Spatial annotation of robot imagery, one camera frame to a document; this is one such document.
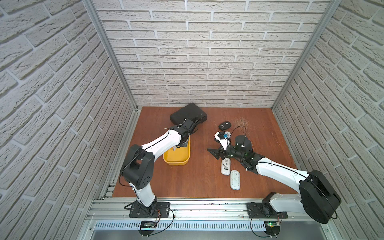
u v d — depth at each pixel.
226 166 0.87
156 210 0.72
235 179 0.83
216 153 0.71
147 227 0.71
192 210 0.76
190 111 1.16
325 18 0.73
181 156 0.92
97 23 0.74
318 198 0.42
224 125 1.06
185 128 0.71
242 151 0.63
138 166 0.47
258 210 0.74
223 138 0.68
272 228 0.70
